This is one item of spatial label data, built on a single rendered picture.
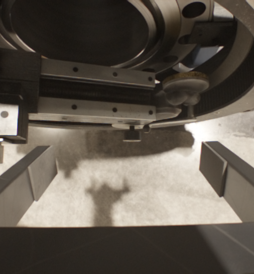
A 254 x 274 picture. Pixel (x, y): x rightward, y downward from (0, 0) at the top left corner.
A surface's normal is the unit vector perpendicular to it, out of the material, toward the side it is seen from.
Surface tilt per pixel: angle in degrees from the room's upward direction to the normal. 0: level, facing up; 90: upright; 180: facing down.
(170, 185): 0
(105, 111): 25
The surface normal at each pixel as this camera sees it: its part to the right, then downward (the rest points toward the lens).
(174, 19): 0.00, 0.99
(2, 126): 0.29, -0.10
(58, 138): -0.14, -0.11
